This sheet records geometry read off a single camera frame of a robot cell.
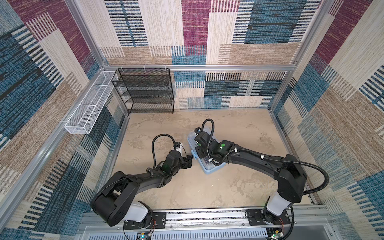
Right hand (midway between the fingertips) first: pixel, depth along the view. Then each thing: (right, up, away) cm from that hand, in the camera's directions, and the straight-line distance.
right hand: (201, 148), depth 84 cm
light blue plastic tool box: (+3, -10, -1) cm, 10 cm away
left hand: (-8, -4, +5) cm, 10 cm away
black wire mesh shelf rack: (-39, +38, +25) cm, 60 cm away
